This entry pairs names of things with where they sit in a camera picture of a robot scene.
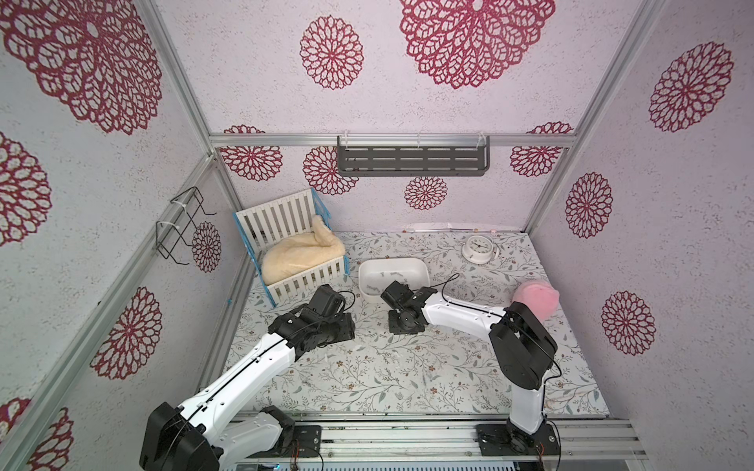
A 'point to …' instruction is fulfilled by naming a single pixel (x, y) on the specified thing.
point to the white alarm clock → (479, 249)
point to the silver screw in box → (382, 274)
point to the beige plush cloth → (301, 252)
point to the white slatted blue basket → (264, 225)
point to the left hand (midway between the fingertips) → (346, 329)
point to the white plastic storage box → (376, 275)
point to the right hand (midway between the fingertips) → (404, 326)
